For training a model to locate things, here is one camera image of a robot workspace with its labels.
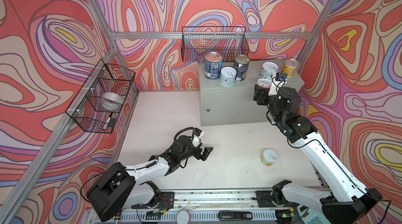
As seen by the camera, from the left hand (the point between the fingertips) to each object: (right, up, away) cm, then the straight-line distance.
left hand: (207, 143), depth 82 cm
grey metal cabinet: (+12, +22, +6) cm, 26 cm away
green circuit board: (-27, -31, -10) cm, 42 cm away
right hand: (+25, +28, -13) cm, 39 cm away
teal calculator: (+44, -28, -15) cm, 54 cm away
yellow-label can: (+33, -7, 0) cm, 33 cm away
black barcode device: (+11, -27, -16) cm, 34 cm away
